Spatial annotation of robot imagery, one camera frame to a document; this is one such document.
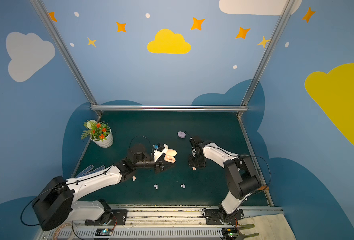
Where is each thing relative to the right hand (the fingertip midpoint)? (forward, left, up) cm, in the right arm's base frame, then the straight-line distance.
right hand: (193, 164), depth 91 cm
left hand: (-8, +11, +17) cm, 22 cm away
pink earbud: (-2, -1, -2) cm, 3 cm away
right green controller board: (-34, -18, -3) cm, 38 cm away
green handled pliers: (-35, -22, -1) cm, 42 cm away
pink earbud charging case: (-6, +13, +19) cm, 24 cm away
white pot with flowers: (+11, +58, +13) cm, 61 cm away
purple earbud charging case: (+23, +8, -1) cm, 24 cm away
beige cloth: (-30, -38, -2) cm, 49 cm away
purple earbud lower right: (-13, +6, -2) cm, 15 cm away
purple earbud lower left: (-14, +21, -2) cm, 26 cm away
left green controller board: (-37, +43, -1) cm, 57 cm away
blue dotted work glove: (-7, +65, -1) cm, 65 cm away
